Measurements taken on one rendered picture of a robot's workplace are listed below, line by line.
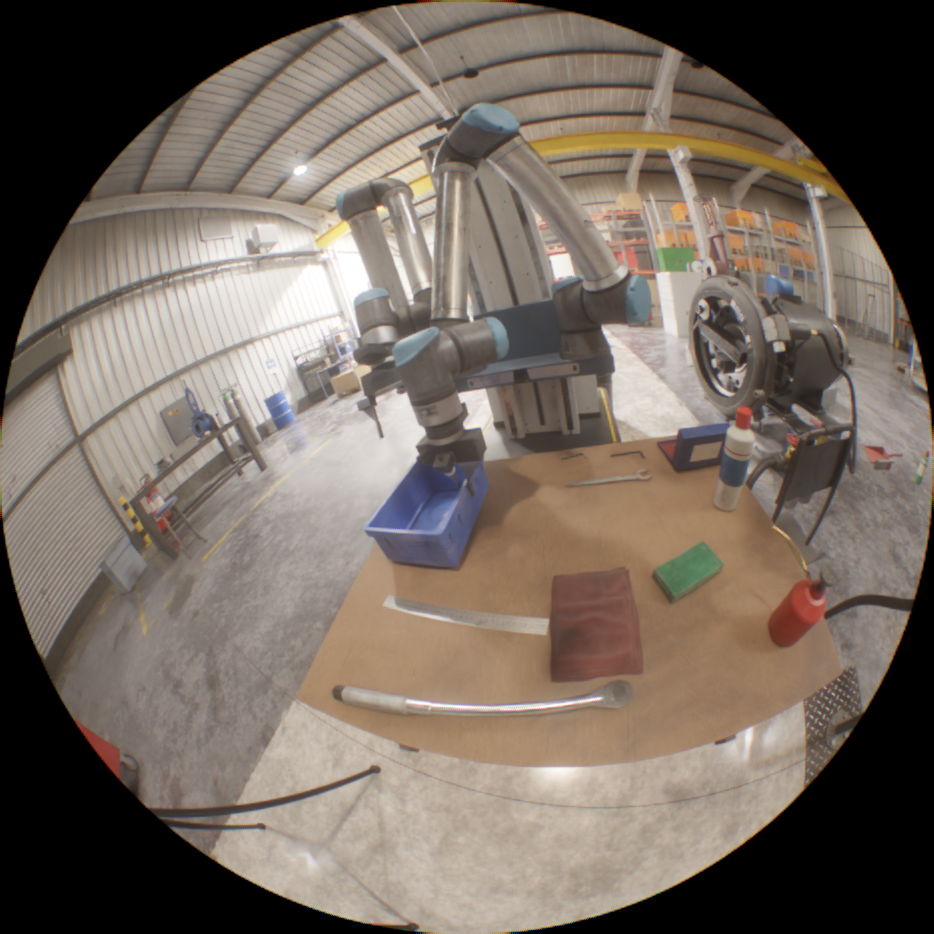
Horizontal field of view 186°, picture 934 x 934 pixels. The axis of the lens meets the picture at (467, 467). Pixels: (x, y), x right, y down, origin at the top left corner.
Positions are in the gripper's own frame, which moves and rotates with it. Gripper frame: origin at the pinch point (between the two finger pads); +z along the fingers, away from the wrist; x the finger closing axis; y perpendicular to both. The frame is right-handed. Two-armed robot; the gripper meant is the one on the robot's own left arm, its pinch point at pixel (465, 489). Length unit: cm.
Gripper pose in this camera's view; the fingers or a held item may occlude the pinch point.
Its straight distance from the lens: 63.0
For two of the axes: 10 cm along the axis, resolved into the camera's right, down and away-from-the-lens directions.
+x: 9.2, -0.7, -4.0
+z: 2.8, 8.3, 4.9
